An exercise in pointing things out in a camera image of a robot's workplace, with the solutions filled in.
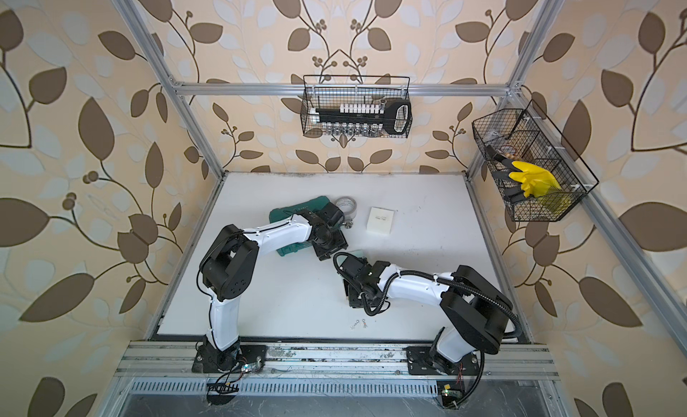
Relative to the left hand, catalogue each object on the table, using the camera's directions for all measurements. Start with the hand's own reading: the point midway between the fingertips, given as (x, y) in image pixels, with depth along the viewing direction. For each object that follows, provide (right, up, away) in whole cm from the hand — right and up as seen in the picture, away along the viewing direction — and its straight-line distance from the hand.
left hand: (341, 246), depth 93 cm
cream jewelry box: (+14, +8, +9) cm, 19 cm away
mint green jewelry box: (+6, -3, +1) cm, 7 cm away
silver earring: (+8, -21, -12) cm, 26 cm away
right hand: (+6, -16, -8) cm, 19 cm away
